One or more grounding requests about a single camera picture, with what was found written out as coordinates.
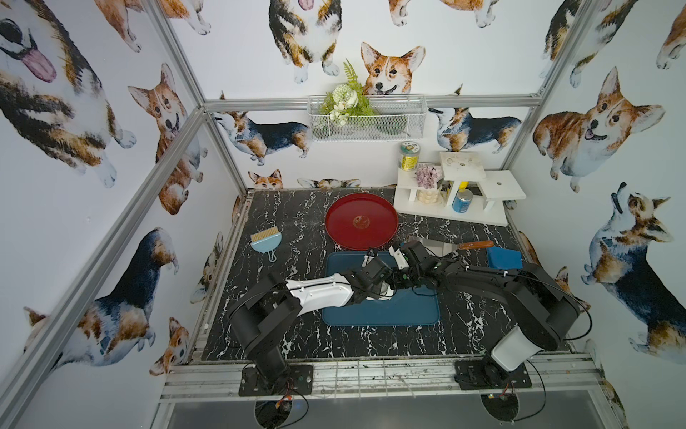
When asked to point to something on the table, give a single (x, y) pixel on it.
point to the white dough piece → (386, 292)
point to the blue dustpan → (503, 258)
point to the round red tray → (362, 221)
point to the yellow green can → (409, 155)
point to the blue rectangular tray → (410, 306)
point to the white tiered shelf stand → (489, 187)
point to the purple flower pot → (428, 178)
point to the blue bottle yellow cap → (463, 198)
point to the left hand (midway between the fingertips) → (372, 277)
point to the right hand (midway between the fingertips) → (392, 272)
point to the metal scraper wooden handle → (441, 248)
